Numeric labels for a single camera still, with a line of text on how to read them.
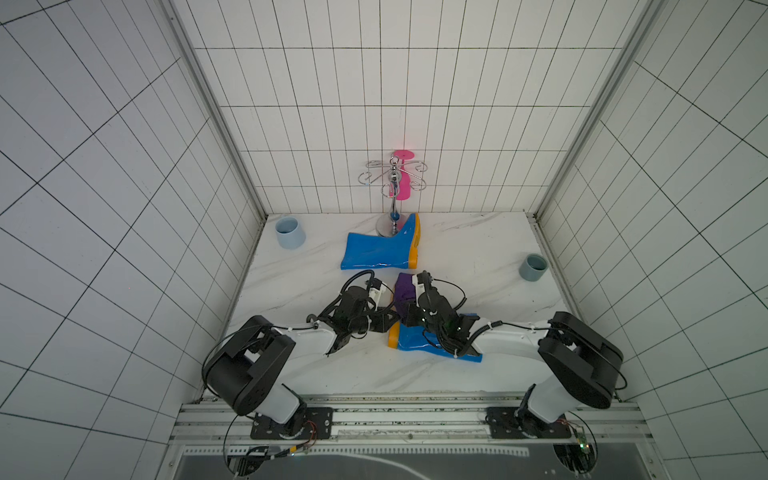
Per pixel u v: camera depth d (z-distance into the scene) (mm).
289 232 1065
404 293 858
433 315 646
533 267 979
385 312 767
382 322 761
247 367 437
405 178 1039
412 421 744
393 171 923
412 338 846
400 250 1039
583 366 440
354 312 706
